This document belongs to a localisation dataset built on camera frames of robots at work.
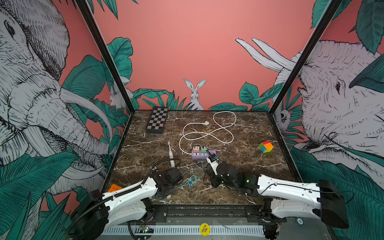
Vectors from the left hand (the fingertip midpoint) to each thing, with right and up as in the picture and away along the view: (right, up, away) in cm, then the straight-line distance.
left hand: (172, 189), depth 82 cm
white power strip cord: (+19, +29, +24) cm, 42 cm away
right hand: (+19, +12, -6) cm, 23 cm away
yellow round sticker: (+18, -14, -12) cm, 26 cm away
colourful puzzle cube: (+60, +22, +13) cm, 65 cm away
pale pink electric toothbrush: (-2, +16, +11) cm, 20 cm away
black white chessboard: (-16, +39, +29) cm, 51 cm away
